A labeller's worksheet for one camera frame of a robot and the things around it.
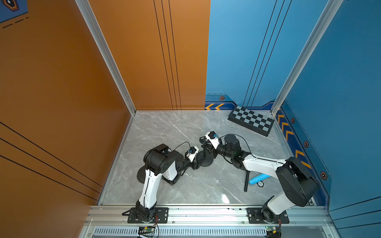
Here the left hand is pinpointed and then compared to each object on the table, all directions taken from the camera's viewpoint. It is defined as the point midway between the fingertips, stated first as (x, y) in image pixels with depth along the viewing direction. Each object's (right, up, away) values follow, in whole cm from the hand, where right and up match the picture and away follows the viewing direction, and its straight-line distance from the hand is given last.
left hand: (201, 153), depth 94 cm
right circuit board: (+34, -33, -22) cm, 52 cm away
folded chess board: (+38, +22, +17) cm, 47 cm away
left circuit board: (-28, -33, -22) cm, 48 cm away
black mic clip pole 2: (+25, -13, -11) cm, 30 cm away
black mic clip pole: (+2, +7, -12) cm, 14 cm away
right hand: (+1, +7, -9) cm, 11 cm away
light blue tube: (+31, -12, -13) cm, 36 cm away
